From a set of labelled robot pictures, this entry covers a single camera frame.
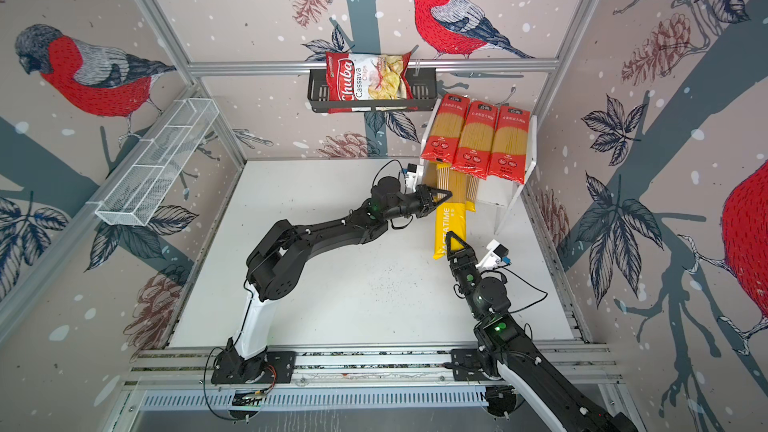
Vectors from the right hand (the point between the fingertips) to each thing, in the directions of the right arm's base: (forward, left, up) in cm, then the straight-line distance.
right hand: (443, 243), depth 76 cm
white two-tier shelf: (+20, -16, -2) cm, 26 cm away
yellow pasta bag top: (+19, +3, +7) cm, 20 cm away
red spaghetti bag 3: (+19, -17, +17) cm, 31 cm away
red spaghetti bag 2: (+18, -8, +17) cm, 26 cm away
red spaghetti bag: (+25, -1, +17) cm, 30 cm away
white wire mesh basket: (+13, +77, +16) cm, 79 cm away
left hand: (+9, -3, +8) cm, 12 cm away
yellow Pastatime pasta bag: (+6, -2, +4) cm, 8 cm away
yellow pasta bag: (+21, -10, -1) cm, 23 cm away
